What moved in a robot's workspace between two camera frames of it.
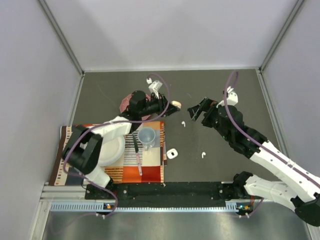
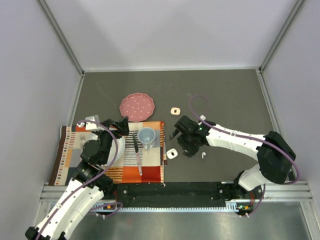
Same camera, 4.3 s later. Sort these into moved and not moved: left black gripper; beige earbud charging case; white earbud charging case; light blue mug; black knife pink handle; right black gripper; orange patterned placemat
Moved: right black gripper; beige earbud charging case; left black gripper
Not moved: light blue mug; orange patterned placemat; white earbud charging case; black knife pink handle
